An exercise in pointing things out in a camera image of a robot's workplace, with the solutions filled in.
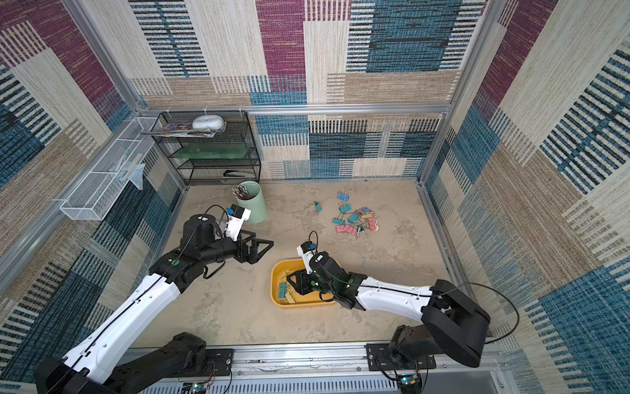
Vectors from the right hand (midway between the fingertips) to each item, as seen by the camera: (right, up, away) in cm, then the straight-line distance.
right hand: (289, 275), depth 80 cm
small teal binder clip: (+9, +22, +28) cm, 37 cm away
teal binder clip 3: (+24, +17, +25) cm, 39 cm away
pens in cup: (-20, +28, +14) cm, 37 cm away
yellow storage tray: (-4, 0, +8) cm, 9 cm away
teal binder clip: (-3, -7, +6) cm, 9 cm away
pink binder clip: (+20, +13, +22) cm, 33 cm away
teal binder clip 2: (+21, +21, +28) cm, 41 cm away
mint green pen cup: (-17, +27, +17) cm, 36 cm away
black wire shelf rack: (-35, +46, +22) cm, 62 cm away
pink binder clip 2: (+31, +14, +22) cm, 41 cm away
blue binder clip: (+21, +26, +35) cm, 49 cm away
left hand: (-7, +13, -6) cm, 16 cm away
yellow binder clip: (0, -8, +3) cm, 9 cm away
